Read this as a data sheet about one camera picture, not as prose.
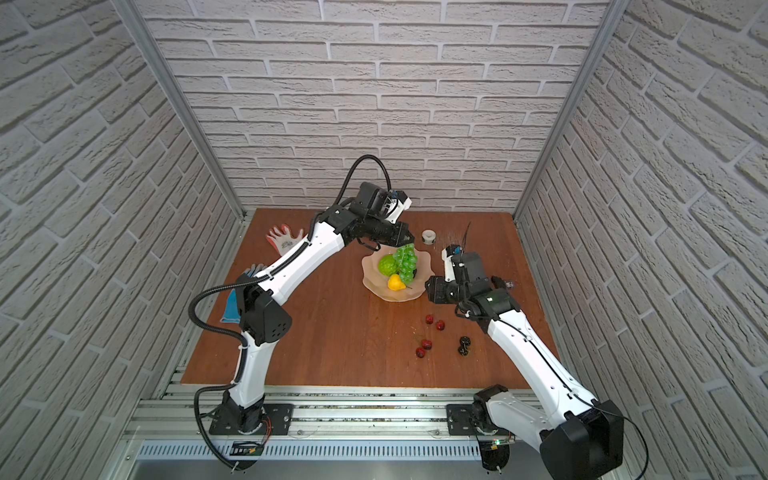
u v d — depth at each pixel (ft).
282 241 3.60
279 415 2.44
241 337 1.82
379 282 3.21
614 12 2.27
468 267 1.90
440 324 2.93
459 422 2.40
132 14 2.29
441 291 2.29
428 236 3.57
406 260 2.66
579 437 1.22
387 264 3.18
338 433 2.40
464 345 2.79
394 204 2.29
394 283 3.12
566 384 1.37
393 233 2.35
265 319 1.67
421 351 2.75
